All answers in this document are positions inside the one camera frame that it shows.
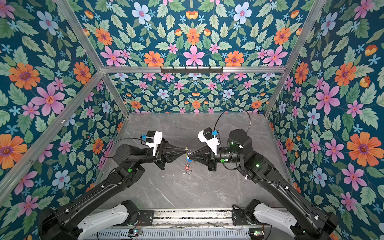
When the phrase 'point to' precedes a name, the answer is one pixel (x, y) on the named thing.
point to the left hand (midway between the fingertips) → (183, 152)
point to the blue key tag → (189, 160)
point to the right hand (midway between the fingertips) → (191, 155)
